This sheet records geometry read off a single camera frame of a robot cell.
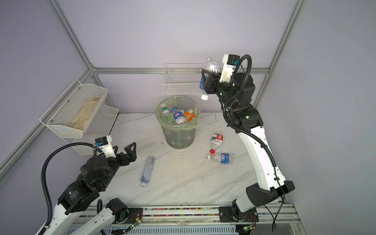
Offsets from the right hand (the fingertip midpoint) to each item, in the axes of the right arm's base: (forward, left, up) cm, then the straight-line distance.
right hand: (201, 73), depth 55 cm
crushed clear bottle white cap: (-16, +32, -54) cm, 65 cm away
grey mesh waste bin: (0, +12, -44) cm, 45 cm away
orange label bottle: (+12, +5, -34) cm, 37 cm away
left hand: (-16, +34, -28) cm, 47 cm away
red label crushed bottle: (+5, -13, -54) cm, 56 cm away
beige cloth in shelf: (+5, +63, -27) cm, 69 cm away
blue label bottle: (-9, -14, -52) cm, 55 cm away
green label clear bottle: (+11, +19, -34) cm, 40 cm away
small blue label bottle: (+7, +11, -33) cm, 36 cm away
